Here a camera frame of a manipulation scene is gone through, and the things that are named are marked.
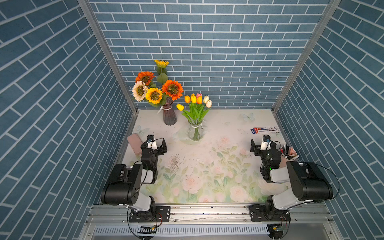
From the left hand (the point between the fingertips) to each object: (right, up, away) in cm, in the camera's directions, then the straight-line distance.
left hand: (159, 139), depth 90 cm
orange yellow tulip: (+21, +23, -5) cm, 31 cm away
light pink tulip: (+30, +21, -5) cm, 37 cm away
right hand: (+63, -1, +1) cm, 63 cm away
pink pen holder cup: (+76, -9, -3) cm, 77 cm away
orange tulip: (+17, +23, -5) cm, 29 cm away
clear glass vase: (+22, +4, +10) cm, 24 cm away
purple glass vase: (+3, +14, +15) cm, 21 cm away
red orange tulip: (+25, +19, -2) cm, 31 cm away
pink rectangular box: (-19, -4, +11) cm, 23 cm away
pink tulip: (+24, +25, -5) cm, 35 cm away
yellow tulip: (+14, +18, -6) cm, 24 cm away
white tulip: (+28, +24, -3) cm, 37 cm away
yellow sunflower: (+1, +38, +2) cm, 38 cm away
